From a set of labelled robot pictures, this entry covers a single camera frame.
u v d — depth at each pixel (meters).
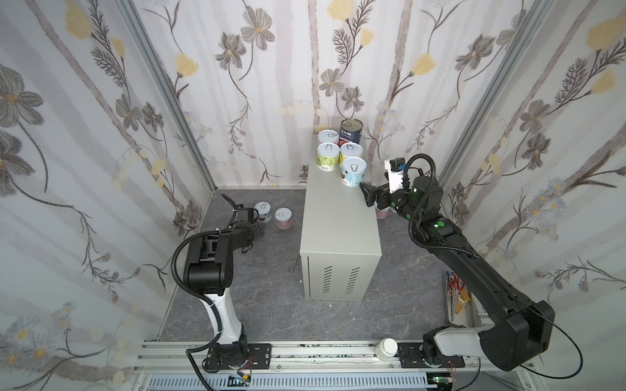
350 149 0.78
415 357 0.73
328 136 0.82
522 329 0.39
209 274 0.53
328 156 0.75
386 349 0.67
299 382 0.70
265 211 1.04
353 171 0.70
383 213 0.67
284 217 1.03
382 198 0.65
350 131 0.77
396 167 0.60
